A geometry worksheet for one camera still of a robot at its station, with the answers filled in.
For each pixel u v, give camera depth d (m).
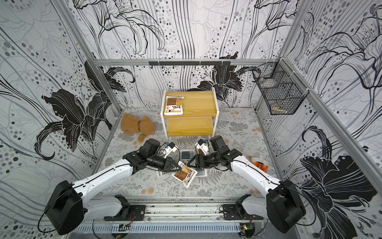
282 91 0.88
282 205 0.39
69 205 0.39
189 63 0.93
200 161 0.67
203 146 0.73
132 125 0.98
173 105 0.73
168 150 0.72
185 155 0.93
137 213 0.73
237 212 0.71
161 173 0.86
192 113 0.74
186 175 0.72
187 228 0.76
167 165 0.66
